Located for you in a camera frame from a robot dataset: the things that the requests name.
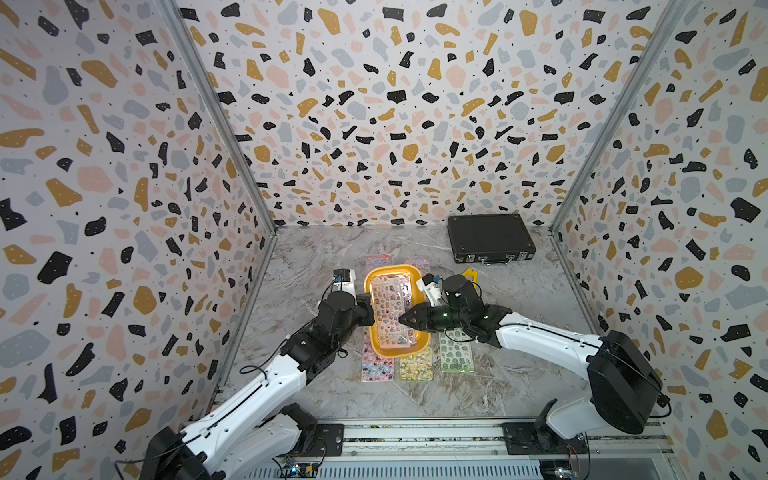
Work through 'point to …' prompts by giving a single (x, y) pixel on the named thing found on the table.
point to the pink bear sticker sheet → (388, 295)
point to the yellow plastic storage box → (412, 296)
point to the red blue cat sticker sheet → (377, 261)
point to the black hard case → (490, 238)
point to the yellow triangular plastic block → (471, 275)
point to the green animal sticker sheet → (418, 366)
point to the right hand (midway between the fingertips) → (401, 322)
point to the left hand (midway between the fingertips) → (373, 294)
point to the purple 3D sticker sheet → (420, 263)
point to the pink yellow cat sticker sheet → (374, 366)
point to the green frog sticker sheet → (456, 351)
